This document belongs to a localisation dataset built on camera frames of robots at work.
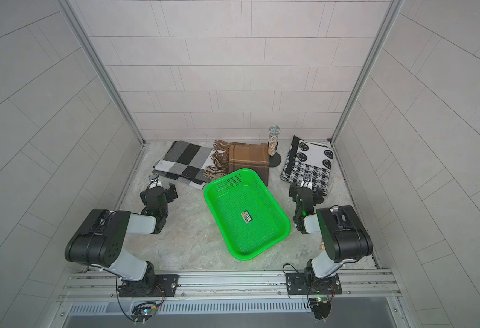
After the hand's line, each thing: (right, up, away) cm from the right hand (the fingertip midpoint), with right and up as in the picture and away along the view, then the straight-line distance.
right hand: (306, 181), depth 94 cm
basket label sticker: (-28, -15, -7) cm, 32 cm away
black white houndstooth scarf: (+4, +11, +10) cm, 16 cm away
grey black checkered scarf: (-60, +9, +11) cm, 62 cm away
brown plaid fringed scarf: (-37, +11, +11) cm, 40 cm away
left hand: (-66, 0, 0) cm, 66 cm away
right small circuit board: (-2, -40, -26) cm, 47 cm away
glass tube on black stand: (-14, +12, +10) cm, 21 cm away
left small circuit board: (-61, -39, -29) cm, 78 cm away
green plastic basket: (-30, -4, +2) cm, 31 cm away
